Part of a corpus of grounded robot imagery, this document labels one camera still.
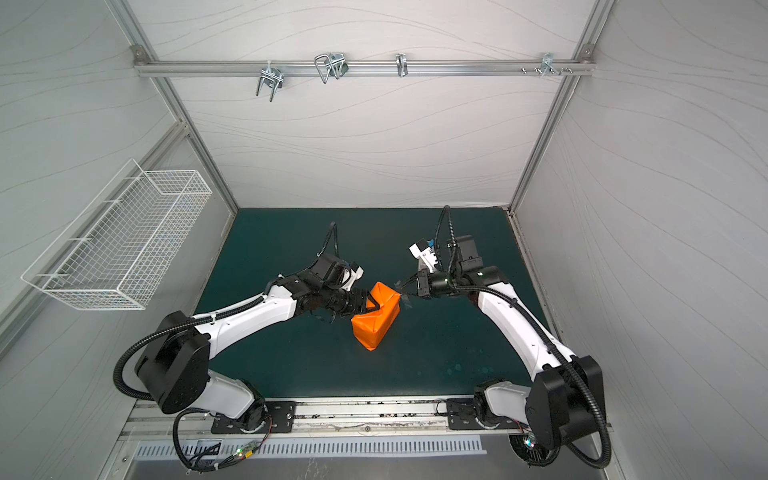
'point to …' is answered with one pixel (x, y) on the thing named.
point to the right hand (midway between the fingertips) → (399, 289)
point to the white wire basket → (118, 251)
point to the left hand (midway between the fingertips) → (368, 311)
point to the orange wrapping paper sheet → (370, 328)
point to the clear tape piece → (403, 295)
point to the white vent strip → (330, 446)
